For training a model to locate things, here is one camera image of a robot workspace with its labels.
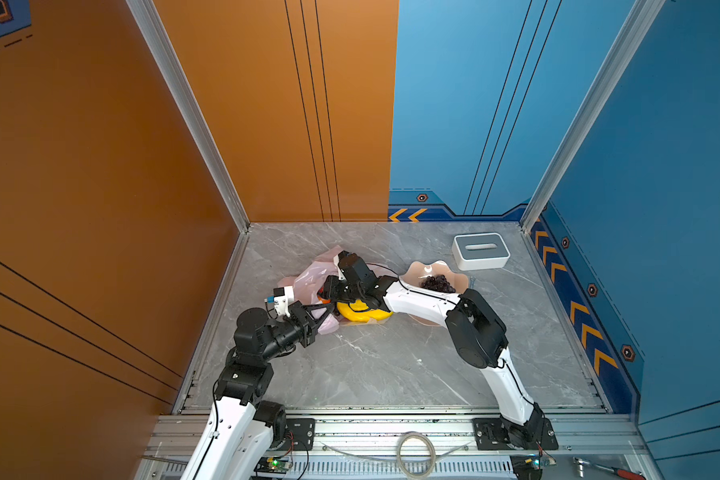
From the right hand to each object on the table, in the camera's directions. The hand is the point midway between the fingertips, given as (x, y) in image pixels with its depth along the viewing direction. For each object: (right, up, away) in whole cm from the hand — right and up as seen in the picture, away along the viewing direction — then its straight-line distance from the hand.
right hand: (316, 291), depth 88 cm
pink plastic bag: (-1, +3, -5) cm, 6 cm away
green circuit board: (-7, -39, -18) cm, 43 cm away
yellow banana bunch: (+13, -4, -12) cm, 18 cm away
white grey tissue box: (+58, +12, +21) cm, 63 cm away
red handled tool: (+74, -39, -20) cm, 86 cm away
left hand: (+8, 0, -20) cm, 21 cm away
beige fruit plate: (+32, +5, +13) cm, 35 cm away
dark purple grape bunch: (+38, +1, +8) cm, 39 cm away
